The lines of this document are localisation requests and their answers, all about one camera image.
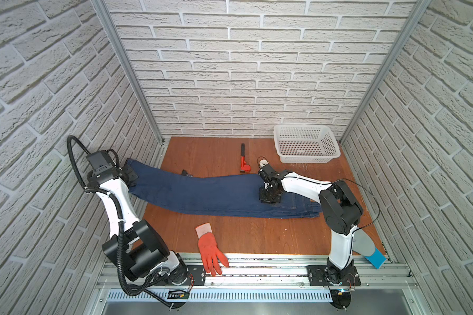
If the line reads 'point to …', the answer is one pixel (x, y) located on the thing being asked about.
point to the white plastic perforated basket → (305, 144)
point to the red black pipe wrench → (244, 167)
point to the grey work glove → (362, 244)
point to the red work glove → (211, 254)
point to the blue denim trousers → (227, 193)
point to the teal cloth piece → (377, 259)
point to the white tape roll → (263, 163)
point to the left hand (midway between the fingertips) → (125, 174)
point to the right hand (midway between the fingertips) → (262, 199)
